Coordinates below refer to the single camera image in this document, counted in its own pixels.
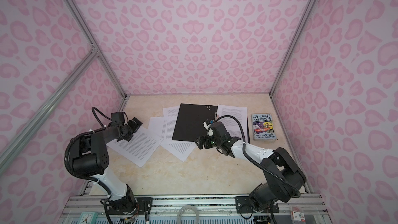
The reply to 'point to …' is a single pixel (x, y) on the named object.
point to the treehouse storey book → (263, 128)
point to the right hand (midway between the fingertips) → (202, 138)
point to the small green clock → (88, 218)
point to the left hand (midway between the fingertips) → (139, 125)
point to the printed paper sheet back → (171, 112)
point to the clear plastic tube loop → (183, 207)
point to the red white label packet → (297, 215)
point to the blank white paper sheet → (180, 149)
